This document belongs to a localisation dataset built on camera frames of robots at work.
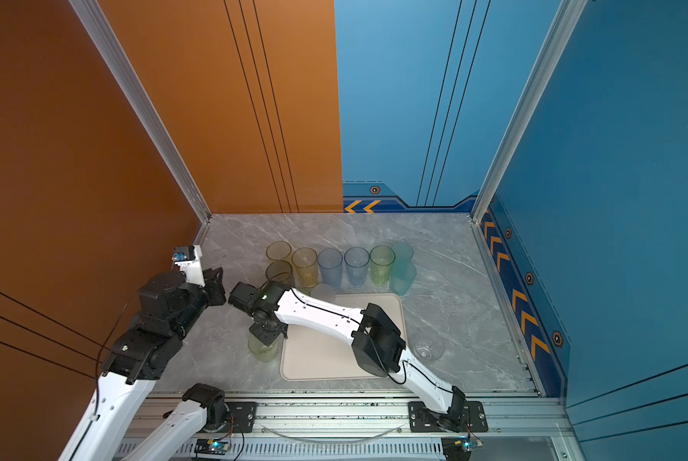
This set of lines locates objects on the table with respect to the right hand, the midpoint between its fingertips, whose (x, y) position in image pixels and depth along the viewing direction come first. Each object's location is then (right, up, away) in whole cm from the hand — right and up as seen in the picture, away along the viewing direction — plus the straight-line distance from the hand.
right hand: (268, 332), depth 81 cm
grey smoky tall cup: (+1, +17, +6) cm, 18 cm away
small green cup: (-3, -7, +3) cm, 8 cm away
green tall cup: (+34, +20, +16) cm, 42 cm away
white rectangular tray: (+12, -8, +5) cm, 15 cm away
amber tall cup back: (0, +23, +11) cm, 26 cm away
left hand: (-9, +20, -12) cm, 25 cm away
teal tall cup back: (+41, +23, +14) cm, 49 cm away
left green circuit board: (-11, -25, -10) cm, 29 cm away
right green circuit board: (+50, -25, -11) cm, 57 cm away
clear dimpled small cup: (+15, +11, +6) cm, 20 cm away
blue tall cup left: (+17, +19, +8) cm, 27 cm away
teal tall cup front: (+41, +15, +16) cm, 46 cm away
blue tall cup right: (+25, +20, +16) cm, 36 cm away
